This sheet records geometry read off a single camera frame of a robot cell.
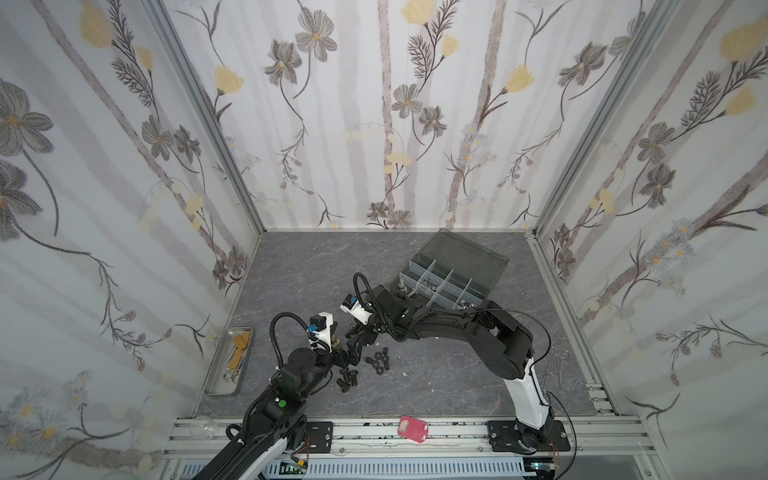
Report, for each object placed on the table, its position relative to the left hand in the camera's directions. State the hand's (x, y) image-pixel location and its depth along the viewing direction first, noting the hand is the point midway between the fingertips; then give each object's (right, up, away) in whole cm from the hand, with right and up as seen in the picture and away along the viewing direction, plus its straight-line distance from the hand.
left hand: (353, 328), depth 78 cm
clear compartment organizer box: (+31, +14, +24) cm, 42 cm away
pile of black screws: (-2, -16, +5) cm, 17 cm away
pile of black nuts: (+7, -12, +9) cm, 17 cm away
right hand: (-2, 0, +11) cm, 11 cm away
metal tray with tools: (-38, -14, +8) cm, 41 cm away
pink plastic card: (+16, -25, -3) cm, 30 cm away
